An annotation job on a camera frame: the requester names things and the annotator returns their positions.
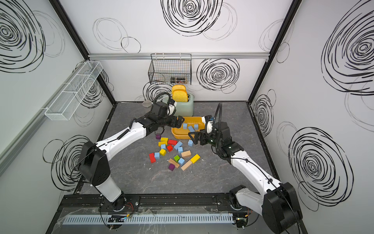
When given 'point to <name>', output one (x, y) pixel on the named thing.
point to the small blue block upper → (163, 146)
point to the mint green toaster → (185, 108)
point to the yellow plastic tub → (191, 124)
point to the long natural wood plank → (183, 167)
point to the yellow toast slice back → (178, 90)
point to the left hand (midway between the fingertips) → (178, 117)
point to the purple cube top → (158, 136)
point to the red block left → (152, 158)
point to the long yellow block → (195, 159)
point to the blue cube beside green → (181, 161)
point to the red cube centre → (169, 147)
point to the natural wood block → (186, 153)
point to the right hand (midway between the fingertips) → (195, 133)
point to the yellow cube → (162, 152)
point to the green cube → (177, 158)
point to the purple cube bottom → (171, 166)
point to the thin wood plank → (174, 163)
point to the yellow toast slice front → (181, 99)
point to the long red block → (172, 142)
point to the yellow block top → (164, 139)
